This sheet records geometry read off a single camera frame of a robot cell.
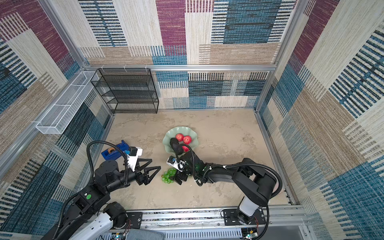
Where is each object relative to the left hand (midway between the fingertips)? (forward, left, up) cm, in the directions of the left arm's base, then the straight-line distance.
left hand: (155, 162), depth 66 cm
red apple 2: (+26, -13, -20) cm, 35 cm away
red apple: (+27, -8, -20) cm, 35 cm away
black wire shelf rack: (+61, +31, -8) cm, 68 cm away
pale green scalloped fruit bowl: (+31, -3, -20) cm, 37 cm away
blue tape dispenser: (+16, +31, -20) cm, 41 cm away
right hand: (+5, -6, -20) cm, 21 cm away
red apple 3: (+18, -12, -19) cm, 29 cm away
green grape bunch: (+2, -2, -20) cm, 20 cm away
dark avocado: (+20, -6, -17) cm, 27 cm away
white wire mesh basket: (+18, +46, +9) cm, 51 cm away
